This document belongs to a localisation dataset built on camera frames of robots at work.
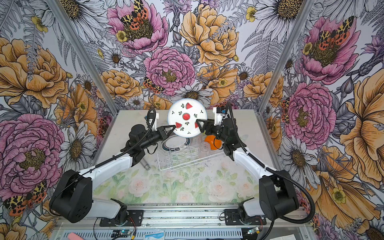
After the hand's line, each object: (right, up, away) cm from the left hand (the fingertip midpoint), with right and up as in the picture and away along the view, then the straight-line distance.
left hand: (176, 130), depth 79 cm
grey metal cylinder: (-20, -20, +10) cm, 30 cm away
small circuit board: (-24, -48, -8) cm, 54 cm away
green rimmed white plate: (-2, -8, +10) cm, 13 cm away
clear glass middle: (+12, -7, +17) cm, 22 cm away
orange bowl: (+22, -9, +16) cm, 29 cm away
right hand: (+13, +3, +1) cm, 13 cm away
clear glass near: (+16, -13, +17) cm, 27 cm away
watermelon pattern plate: (+4, +8, -1) cm, 9 cm away
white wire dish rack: (-3, -14, +15) cm, 21 cm away
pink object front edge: (-46, -48, -9) cm, 68 cm away
